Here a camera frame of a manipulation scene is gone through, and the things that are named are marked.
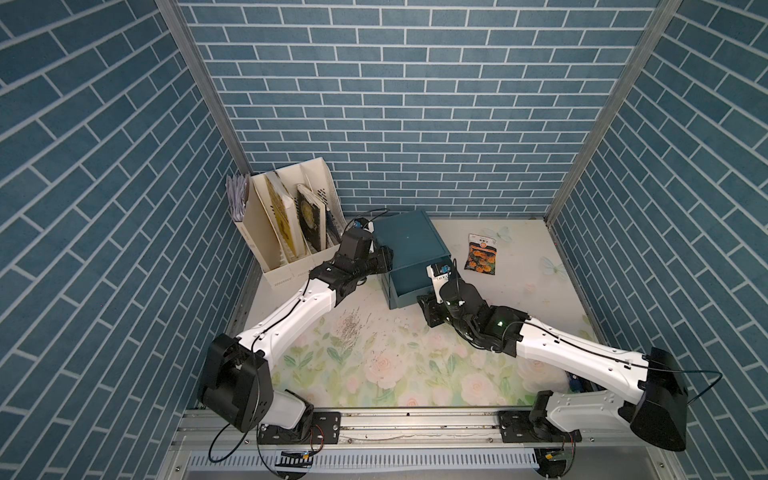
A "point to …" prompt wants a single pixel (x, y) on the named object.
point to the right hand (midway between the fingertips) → (424, 298)
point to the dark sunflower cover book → (313, 216)
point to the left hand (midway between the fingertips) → (394, 255)
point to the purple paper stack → (238, 190)
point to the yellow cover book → (284, 216)
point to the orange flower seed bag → (482, 254)
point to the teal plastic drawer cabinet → (416, 245)
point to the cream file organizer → (259, 233)
